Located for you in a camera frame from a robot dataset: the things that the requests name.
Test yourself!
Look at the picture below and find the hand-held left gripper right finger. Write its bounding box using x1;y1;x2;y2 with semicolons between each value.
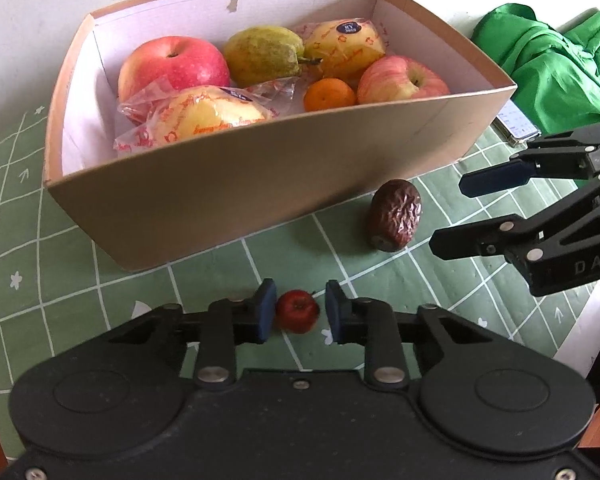
325;279;491;391

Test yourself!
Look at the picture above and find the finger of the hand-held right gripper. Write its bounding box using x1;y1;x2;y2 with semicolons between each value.
428;169;600;261
459;122;600;199

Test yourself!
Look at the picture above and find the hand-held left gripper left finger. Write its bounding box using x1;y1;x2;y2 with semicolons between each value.
107;278;279;391

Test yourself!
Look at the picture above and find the dark brown dried date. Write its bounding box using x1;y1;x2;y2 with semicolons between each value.
365;179;423;253

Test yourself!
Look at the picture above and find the brown cardboard box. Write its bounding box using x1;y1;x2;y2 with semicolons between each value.
43;0;517;273

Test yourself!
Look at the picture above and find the red yellow-streaked apple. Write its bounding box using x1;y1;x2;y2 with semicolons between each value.
357;55;452;106

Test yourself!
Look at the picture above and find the small orange tangerine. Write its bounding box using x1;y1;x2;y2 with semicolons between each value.
303;77;357;112

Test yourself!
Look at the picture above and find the yellow apple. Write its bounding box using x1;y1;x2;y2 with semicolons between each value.
295;17;391;83
112;77;301;153

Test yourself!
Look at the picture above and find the green pear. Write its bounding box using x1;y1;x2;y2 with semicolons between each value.
223;26;323;88

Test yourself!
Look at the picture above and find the deep red apple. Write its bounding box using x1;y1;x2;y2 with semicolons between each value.
117;36;231;103

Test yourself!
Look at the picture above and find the smartphone with lit screen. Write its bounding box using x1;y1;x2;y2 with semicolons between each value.
495;101;542;149

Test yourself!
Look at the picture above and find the bright green cloth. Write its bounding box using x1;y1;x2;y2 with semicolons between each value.
470;4;600;134

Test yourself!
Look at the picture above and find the green checked tablecloth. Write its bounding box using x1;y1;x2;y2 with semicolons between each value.
0;105;600;461

